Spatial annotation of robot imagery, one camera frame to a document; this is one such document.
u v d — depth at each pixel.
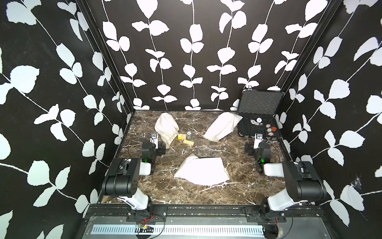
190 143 1.01
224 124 1.04
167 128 1.01
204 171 0.88
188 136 1.00
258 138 0.82
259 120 1.14
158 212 0.74
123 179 0.46
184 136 1.02
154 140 0.81
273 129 1.08
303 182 0.47
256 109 1.12
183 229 0.70
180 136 1.03
